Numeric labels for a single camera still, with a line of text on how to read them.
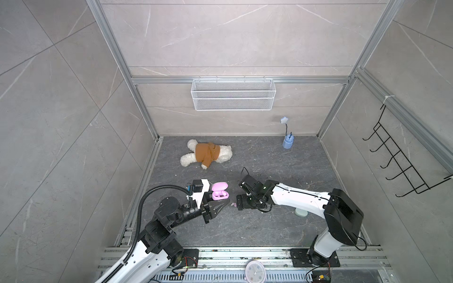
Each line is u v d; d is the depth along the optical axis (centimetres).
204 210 53
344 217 44
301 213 82
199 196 52
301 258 76
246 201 75
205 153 100
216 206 57
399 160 68
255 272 69
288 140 108
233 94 101
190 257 73
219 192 59
